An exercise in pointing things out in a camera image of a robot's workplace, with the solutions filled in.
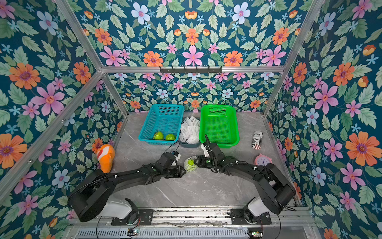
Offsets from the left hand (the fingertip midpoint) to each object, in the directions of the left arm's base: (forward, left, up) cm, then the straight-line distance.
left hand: (187, 171), depth 86 cm
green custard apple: (+4, -3, +3) cm, 6 cm away
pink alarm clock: (+4, -47, -1) cm, 47 cm away
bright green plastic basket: (+40, -26, -4) cm, 47 cm away
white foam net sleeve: (+2, -1, +4) cm, 5 cm away
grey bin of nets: (+20, 0, -3) cm, 20 cm away
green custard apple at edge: (+24, +11, +3) cm, 26 cm away
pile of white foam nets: (+28, -3, +4) cm, 28 cm away
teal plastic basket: (+35, +17, +3) cm, 39 cm away
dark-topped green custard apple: (+25, +19, +4) cm, 32 cm away
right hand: (+5, -7, +4) cm, 10 cm away
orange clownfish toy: (+13, +49, +5) cm, 51 cm away
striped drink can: (+19, -48, -1) cm, 52 cm away
